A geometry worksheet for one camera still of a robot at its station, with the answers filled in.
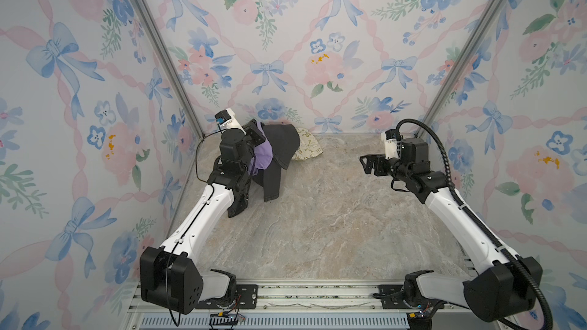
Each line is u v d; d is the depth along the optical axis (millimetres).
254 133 651
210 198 504
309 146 1134
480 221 451
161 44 855
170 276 391
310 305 732
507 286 391
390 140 681
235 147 541
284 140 900
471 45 855
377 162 694
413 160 585
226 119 624
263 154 755
